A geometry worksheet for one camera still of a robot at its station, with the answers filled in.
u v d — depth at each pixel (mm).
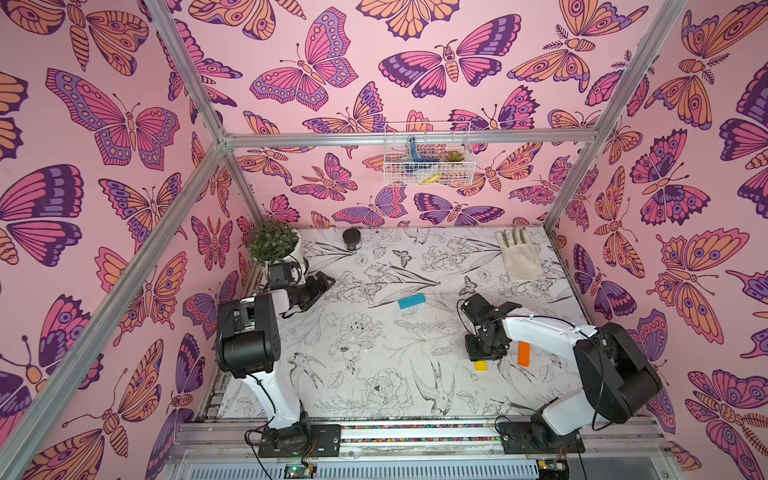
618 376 443
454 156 922
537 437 653
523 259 1097
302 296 857
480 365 849
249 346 515
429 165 926
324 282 913
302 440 677
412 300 1003
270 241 917
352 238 1139
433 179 866
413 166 928
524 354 857
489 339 758
